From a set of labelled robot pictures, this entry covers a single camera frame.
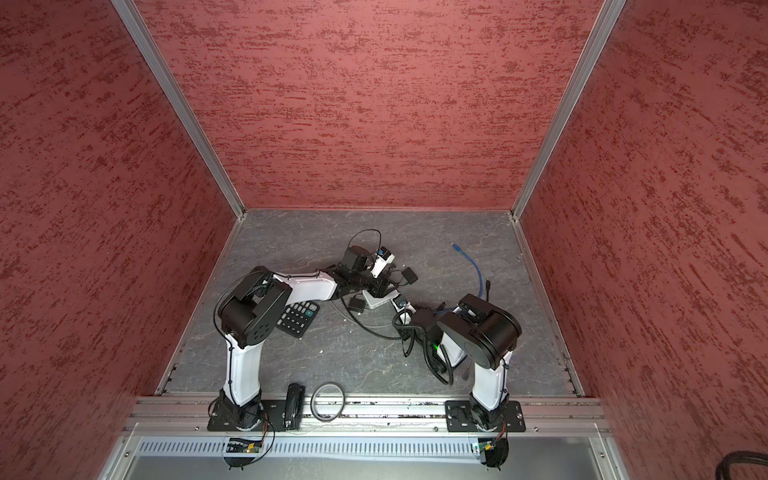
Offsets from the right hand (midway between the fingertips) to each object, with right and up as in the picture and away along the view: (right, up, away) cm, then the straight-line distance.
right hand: (397, 312), depth 94 cm
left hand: (-2, +8, +3) cm, 8 cm away
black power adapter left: (-13, +3, -2) cm, 13 cm away
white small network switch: (-7, +3, -2) cm, 8 cm away
